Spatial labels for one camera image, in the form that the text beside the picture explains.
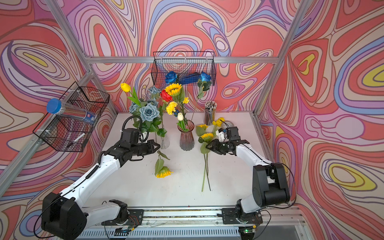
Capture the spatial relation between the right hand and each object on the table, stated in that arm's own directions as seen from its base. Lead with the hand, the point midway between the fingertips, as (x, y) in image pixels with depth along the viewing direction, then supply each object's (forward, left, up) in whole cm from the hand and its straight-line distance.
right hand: (208, 151), depth 87 cm
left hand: (-1, +26, +9) cm, 28 cm away
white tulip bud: (+8, +15, +21) cm, 27 cm away
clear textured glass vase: (+10, +28, -4) cm, 29 cm away
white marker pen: (-1, +67, +18) cm, 70 cm away
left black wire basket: (0, +72, +22) cm, 75 cm away
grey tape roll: (+29, -19, -9) cm, 36 cm away
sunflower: (+11, +2, -6) cm, 13 cm away
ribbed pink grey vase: (+8, +13, +2) cm, 15 cm away
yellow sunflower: (-14, +26, +4) cm, 30 cm away
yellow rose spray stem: (+26, -9, -5) cm, 28 cm away
